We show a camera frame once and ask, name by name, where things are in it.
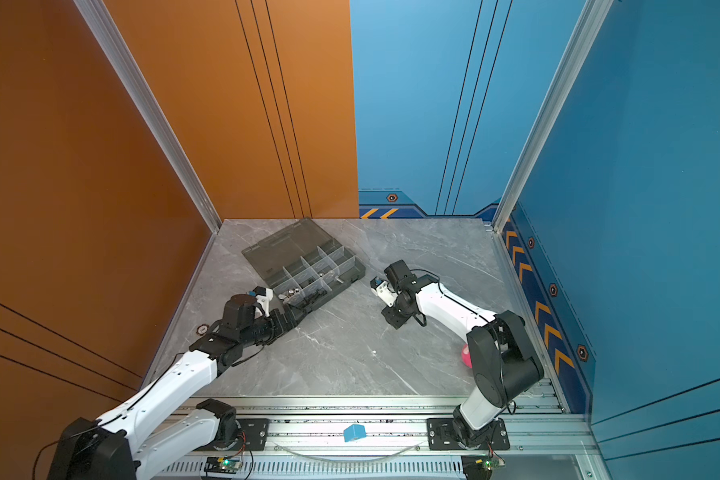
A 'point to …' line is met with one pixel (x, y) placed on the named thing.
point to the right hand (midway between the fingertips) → (393, 314)
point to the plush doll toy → (466, 356)
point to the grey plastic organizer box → (304, 267)
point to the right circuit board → (479, 467)
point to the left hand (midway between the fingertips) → (299, 315)
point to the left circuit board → (223, 464)
